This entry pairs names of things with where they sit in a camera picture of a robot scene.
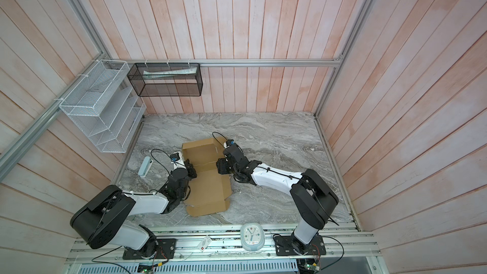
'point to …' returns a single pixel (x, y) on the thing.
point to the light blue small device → (145, 167)
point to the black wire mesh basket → (167, 79)
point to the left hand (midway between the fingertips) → (190, 161)
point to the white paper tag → (204, 243)
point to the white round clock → (252, 236)
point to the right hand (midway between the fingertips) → (220, 162)
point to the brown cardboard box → (208, 189)
